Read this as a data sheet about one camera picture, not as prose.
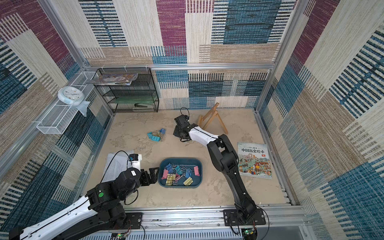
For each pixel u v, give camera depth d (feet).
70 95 2.48
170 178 2.78
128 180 1.72
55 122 2.31
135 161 2.12
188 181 2.73
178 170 2.90
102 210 1.65
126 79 2.88
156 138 3.26
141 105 3.68
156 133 3.41
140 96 3.76
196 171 2.86
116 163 3.07
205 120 3.56
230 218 2.42
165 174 2.79
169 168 2.92
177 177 2.77
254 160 3.06
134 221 2.40
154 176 2.18
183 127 2.66
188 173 2.80
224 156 1.93
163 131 3.42
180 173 2.85
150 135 3.36
